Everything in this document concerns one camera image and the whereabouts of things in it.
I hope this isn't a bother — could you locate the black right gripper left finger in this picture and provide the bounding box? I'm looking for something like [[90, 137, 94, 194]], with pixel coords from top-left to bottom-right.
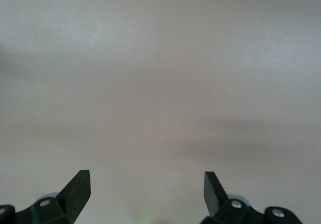
[[15, 170, 91, 224]]

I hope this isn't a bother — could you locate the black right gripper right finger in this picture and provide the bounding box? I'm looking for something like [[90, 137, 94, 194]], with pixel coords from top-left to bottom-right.
[[200, 171, 267, 224]]

